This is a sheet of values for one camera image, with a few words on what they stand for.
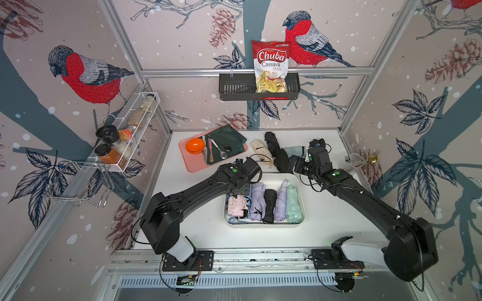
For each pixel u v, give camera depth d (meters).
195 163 1.05
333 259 0.68
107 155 0.60
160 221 0.42
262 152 1.06
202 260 0.73
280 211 0.81
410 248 0.39
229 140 1.15
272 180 0.97
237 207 0.78
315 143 0.74
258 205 0.82
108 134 0.62
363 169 1.06
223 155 1.08
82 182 0.56
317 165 0.63
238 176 0.56
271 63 0.82
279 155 1.03
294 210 0.80
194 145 1.09
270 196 0.88
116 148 0.65
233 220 0.82
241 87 1.07
